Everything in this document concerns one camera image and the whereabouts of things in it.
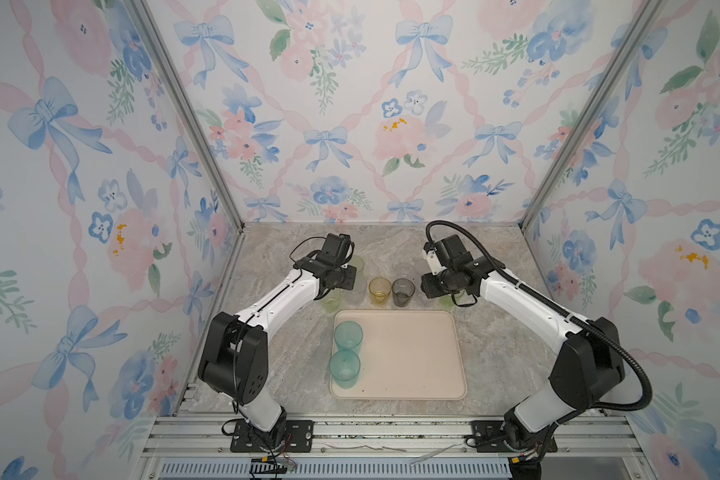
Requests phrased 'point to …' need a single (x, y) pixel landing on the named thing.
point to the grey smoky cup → (402, 291)
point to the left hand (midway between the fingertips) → (347, 272)
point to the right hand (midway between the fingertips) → (428, 282)
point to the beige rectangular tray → (407, 354)
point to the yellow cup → (380, 288)
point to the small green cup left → (332, 302)
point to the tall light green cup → (357, 262)
